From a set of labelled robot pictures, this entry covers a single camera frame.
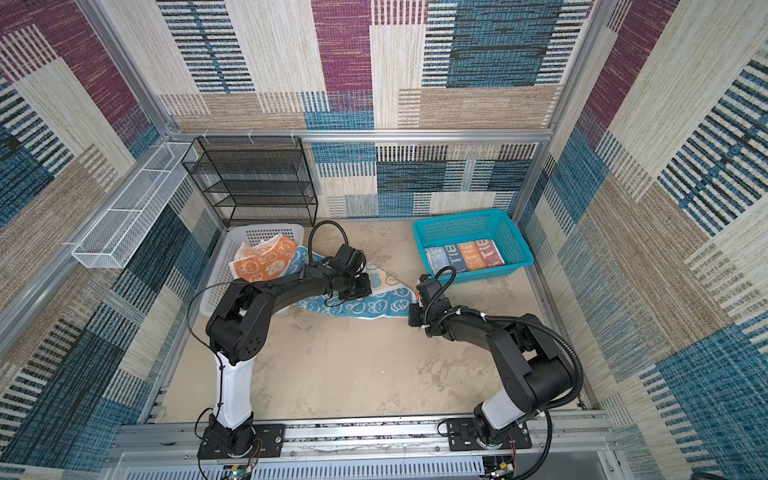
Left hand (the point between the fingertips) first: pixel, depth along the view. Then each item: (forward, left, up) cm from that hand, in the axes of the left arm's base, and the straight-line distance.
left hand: (373, 287), depth 97 cm
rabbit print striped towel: (+13, -32, -1) cm, 34 cm away
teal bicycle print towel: (-3, -5, -2) cm, 6 cm away
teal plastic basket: (+29, -24, -5) cm, 38 cm away
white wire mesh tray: (-5, +59, +29) cm, 66 cm away
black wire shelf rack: (+38, +44, +12) cm, 60 cm away
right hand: (-8, -13, -3) cm, 16 cm away
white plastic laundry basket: (+4, +48, +3) cm, 49 cm away
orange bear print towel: (+12, +38, -1) cm, 40 cm away
